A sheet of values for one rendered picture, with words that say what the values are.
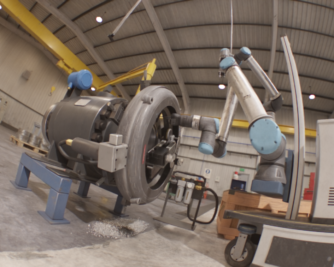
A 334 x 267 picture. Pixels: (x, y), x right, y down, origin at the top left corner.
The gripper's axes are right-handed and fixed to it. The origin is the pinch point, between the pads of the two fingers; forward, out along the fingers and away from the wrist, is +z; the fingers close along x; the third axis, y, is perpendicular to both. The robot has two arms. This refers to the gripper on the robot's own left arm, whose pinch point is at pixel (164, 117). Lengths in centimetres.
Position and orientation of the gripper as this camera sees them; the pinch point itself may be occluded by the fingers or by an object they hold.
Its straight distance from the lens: 112.6
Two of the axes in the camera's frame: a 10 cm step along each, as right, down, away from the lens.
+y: -3.7, 3.2, -8.7
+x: -0.3, 9.3, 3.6
